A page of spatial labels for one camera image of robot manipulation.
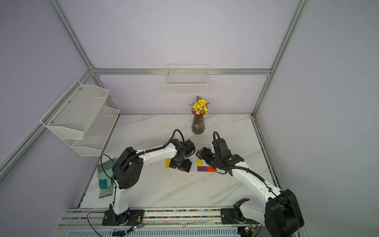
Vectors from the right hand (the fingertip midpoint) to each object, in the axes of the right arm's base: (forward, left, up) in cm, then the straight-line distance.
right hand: (201, 158), depth 83 cm
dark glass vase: (+27, +1, -2) cm, 27 cm away
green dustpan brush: (-6, +57, -9) cm, 58 cm away
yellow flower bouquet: (+29, 0, +14) cm, 32 cm away
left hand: (-3, +12, -9) cm, 15 cm away
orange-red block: (-1, -6, -13) cm, 14 cm away
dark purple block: (-1, 0, -11) cm, 11 cm away
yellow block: (-1, +19, -2) cm, 19 cm away
